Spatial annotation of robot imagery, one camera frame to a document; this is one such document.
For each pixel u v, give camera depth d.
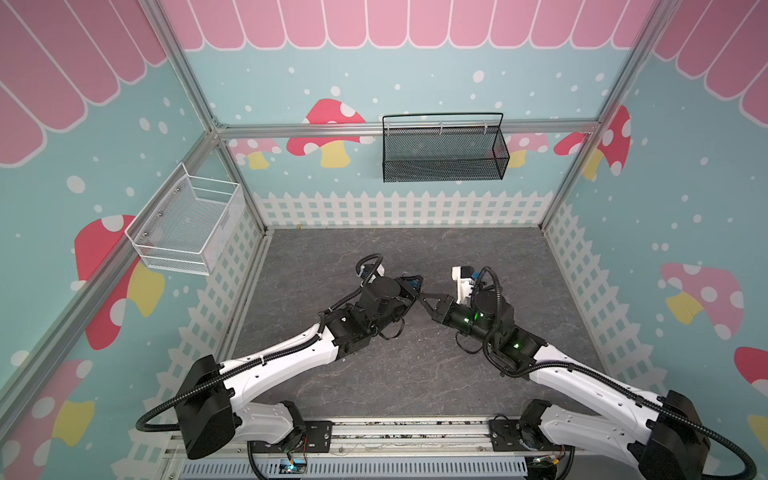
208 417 0.38
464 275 0.68
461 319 0.63
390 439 0.76
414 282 0.72
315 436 0.75
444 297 0.68
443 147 0.94
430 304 0.71
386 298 0.54
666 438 0.39
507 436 0.74
